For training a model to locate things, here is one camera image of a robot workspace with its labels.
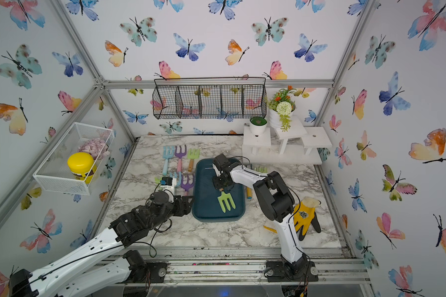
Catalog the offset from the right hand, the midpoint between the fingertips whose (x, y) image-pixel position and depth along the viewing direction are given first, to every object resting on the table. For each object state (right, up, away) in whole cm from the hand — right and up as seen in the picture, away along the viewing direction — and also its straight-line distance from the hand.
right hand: (218, 181), depth 99 cm
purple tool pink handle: (-17, -3, 0) cm, 17 cm away
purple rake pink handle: (-23, +8, +9) cm, 26 cm away
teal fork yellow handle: (+16, -6, -3) cm, 17 cm away
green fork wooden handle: (+3, -7, -5) cm, 9 cm away
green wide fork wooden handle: (-17, +15, +16) cm, 27 cm away
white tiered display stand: (+45, +19, +16) cm, 52 cm away
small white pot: (+20, +29, -3) cm, 36 cm away
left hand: (-10, -3, -23) cm, 25 cm away
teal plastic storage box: (-6, -12, -3) cm, 14 cm away
